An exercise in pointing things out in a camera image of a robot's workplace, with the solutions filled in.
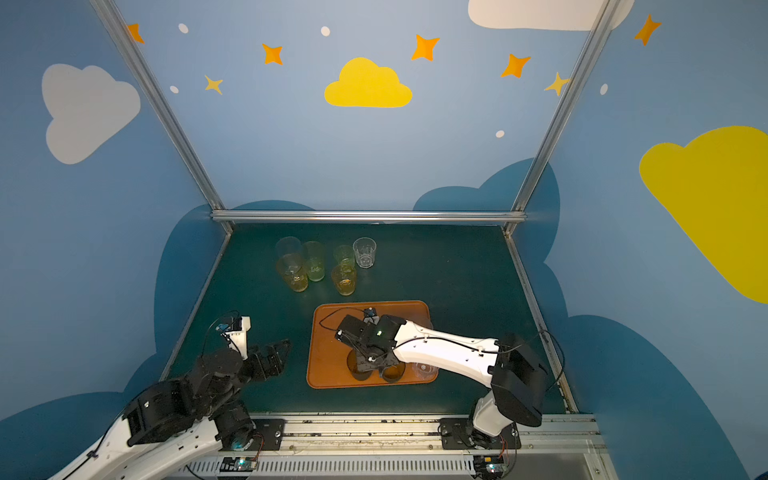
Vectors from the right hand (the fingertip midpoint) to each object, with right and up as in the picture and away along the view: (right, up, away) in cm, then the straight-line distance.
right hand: (371, 357), depth 78 cm
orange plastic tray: (-13, -6, +9) cm, 17 cm away
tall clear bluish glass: (-29, +31, +22) cm, 48 cm away
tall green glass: (-21, +26, +24) cm, 41 cm away
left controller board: (-32, -23, -8) cm, 40 cm away
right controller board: (+29, -24, -7) cm, 39 cm away
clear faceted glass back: (-4, +30, +32) cm, 44 cm away
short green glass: (-11, +28, +26) cm, 40 cm away
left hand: (-21, +5, -8) cm, 23 cm away
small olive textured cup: (+6, -6, +4) cm, 10 cm away
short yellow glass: (-11, +20, +24) cm, 33 cm away
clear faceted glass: (+15, -6, +5) cm, 17 cm away
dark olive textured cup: (-5, -2, 0) cm, 5 cm away
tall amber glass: (-28, +23, +20) cm, 41 cm away
